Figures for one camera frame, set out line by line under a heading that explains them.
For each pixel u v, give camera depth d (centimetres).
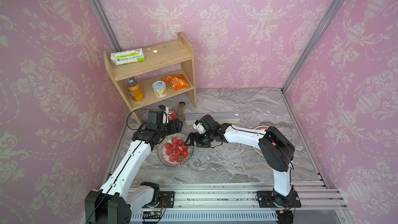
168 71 112
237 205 73
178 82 90
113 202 39
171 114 94
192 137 78
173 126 71
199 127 84
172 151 88
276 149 53
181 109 103
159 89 85
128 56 71
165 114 64
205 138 77
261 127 99
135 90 80
